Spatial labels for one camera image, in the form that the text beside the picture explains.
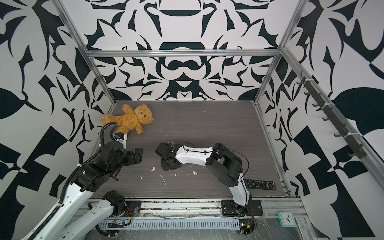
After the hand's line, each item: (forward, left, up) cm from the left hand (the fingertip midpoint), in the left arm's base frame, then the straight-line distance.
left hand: (133, 148), depth 73 cm
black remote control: (-14, -64, -19) cm, 68 cm away
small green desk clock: (-29, -71, -18) cm, 79 cm away
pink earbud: (-3, -6, -20) cm, 21 cm away
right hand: (-3, -13, -19) cm, 23 cm away
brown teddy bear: (+27, +11, -12) cm, 31 cm away
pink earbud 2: (-6, -29, -19) cm, 36 cm away
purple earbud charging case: (-2, -20, +6) cm, 21 cm away
